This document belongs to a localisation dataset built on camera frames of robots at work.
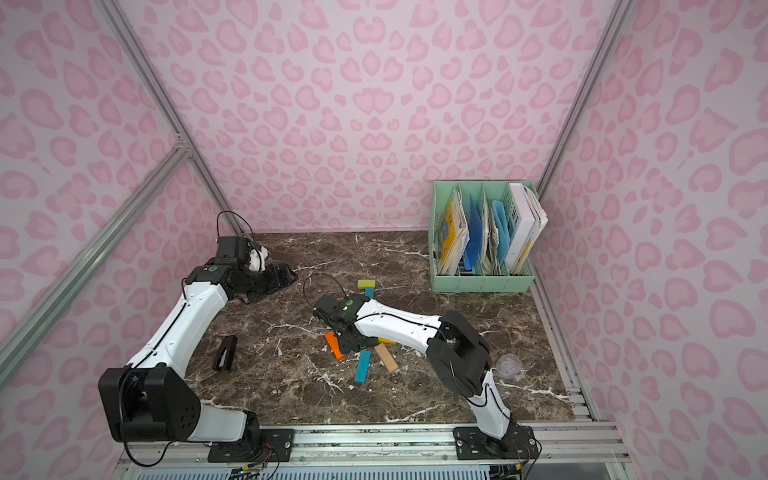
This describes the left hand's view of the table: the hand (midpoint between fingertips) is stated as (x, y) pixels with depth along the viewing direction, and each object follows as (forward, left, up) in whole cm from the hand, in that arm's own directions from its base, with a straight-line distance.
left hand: (286, 277), depth 84 cm
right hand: (-14, -19, -13) cm, 27 cm away
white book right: (+15, -71, +7) cm, 73 cm away
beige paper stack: (+11, -59, 0) cm, 60 cm away
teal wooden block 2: (-17, -22, -18) cm, 33 cm away
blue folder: (+13, -55, 0) cm, 57 cm away
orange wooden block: (-12, -12, -18) cm, 25 cm away
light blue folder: (+12, -62, +5) cm, 63 cm away
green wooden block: (+10, -20, -18) cm, 29 cm away
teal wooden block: (+6, -22, -18) cm, 29 cm away
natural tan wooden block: (-16, -28, -19) cm, 38 cm away
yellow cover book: (+13, -48, +2) cm, 50 cm away
